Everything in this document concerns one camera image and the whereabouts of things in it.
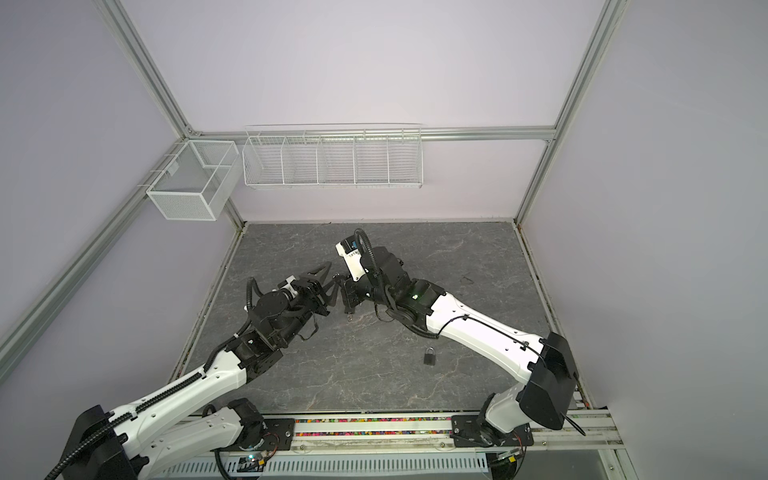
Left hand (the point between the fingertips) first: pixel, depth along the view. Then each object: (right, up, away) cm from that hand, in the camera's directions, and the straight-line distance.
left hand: (339, 270), depth 70 cm
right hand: (-1, -2, 0) cm, 3 cm away
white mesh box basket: (-55, +28, +31) cm, 69 cm away
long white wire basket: (-8, +37, +29) cm, 47 cm away
